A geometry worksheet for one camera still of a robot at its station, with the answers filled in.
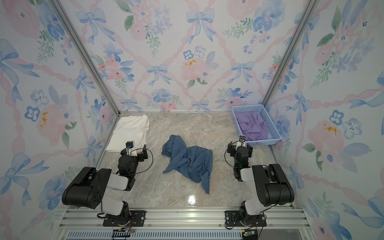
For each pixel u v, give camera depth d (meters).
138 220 0.73
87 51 0.87
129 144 0.77
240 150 0.73
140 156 0.82
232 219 0.73
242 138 0.80
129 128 1.09
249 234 0.73
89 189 0.45
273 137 1.03
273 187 0.45
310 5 0.68
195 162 0.88
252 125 1.10
